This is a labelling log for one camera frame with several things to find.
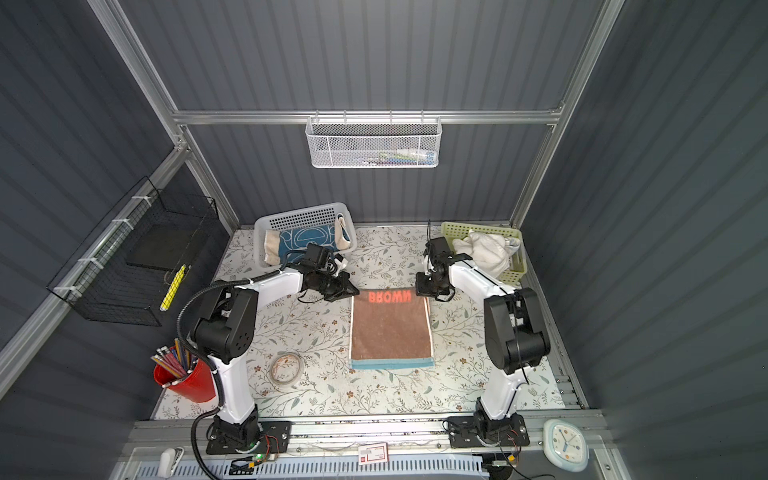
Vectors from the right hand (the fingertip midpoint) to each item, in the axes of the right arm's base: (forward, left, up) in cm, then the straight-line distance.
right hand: (424, 291), depth 94 cm
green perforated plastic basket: (+13, -33, -1) cm, 36 cm away
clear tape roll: (-23, +41, -5) cm, 47 cm away
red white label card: (-43, +15, -4) cm, 46 cm away
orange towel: (-10, +11, -5) cm, 16 cm away
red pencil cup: (-27, +64, +6) cm, 69 cm away
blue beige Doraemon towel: (+20, +51, +1) cm, 55 cm away
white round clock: (-41, -31, -4) cm, 52 cm away
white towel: (+12, -22, +4) cm, 26 cm away
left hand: (0, +21, 0) cm, 21 cm away
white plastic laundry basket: (+33, +43, +2) cm, 55 cm away
